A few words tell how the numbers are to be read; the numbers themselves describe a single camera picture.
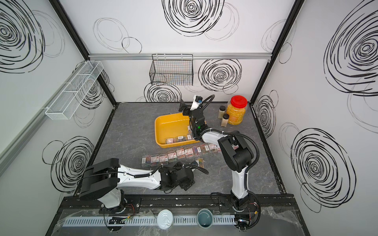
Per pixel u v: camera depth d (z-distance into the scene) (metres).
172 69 1.24
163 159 0.87
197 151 0.91
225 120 1.00
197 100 0.75
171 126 1.01
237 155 0.51
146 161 0.87
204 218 0.70
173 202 0.75
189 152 0.91
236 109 1.01
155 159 0.87
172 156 0.89
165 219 0.65
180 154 0.90
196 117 0.69
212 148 0.92
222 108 1.05
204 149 0.91
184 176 0.61
